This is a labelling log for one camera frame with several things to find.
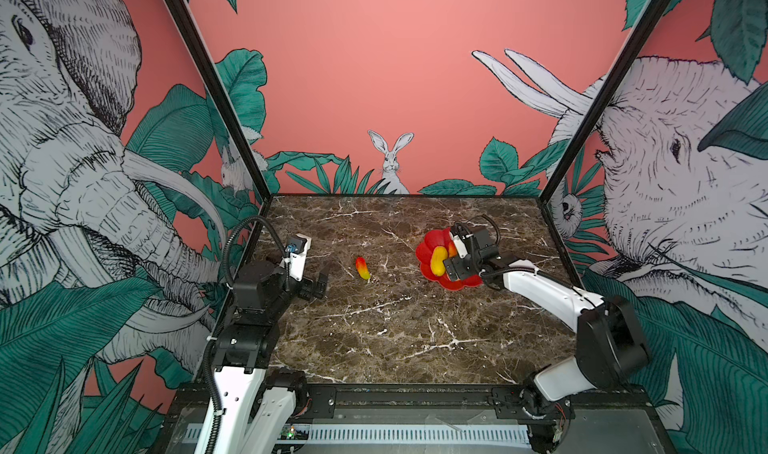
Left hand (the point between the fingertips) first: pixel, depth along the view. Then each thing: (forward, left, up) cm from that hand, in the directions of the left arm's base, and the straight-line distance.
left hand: (309, 253), depth 69 cm
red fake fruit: (+6, -37, -10) cm, 39 cm away
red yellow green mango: (+12, -10, -27) cm, 31 cm away
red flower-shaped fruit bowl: (+17, -32, -26) cm, 44 cm away
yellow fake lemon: (+14, -36, -25) cm, 46 cm away
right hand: (+10, -40, -17) cm, 45 cm away
